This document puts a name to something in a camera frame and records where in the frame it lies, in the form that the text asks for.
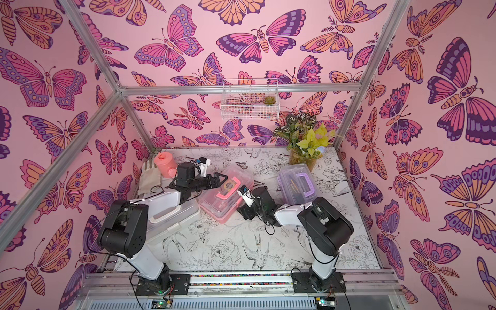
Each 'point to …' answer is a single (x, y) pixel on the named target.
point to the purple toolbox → (297, 183)
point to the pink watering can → (166, 164)
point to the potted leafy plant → (305, 141)
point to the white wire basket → (249, 106)
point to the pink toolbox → (217, 203)
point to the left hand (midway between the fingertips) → (225, 178)
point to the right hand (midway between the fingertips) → (244, 201)
